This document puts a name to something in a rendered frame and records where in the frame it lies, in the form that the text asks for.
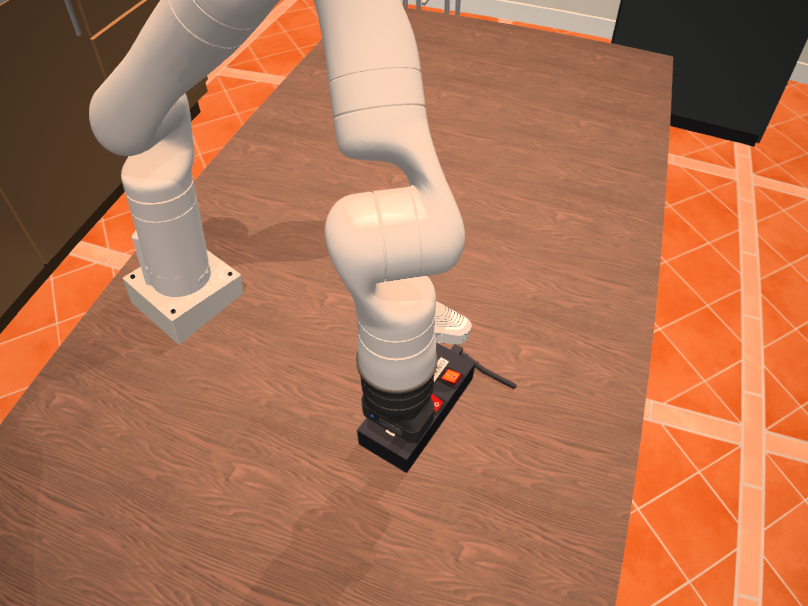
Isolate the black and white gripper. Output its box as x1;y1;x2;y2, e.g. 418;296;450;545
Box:
356;301;471;443

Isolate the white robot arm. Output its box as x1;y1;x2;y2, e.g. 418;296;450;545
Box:
89;0;465;359

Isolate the dark grey power strip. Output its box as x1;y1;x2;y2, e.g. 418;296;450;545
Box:
357;343;516;472

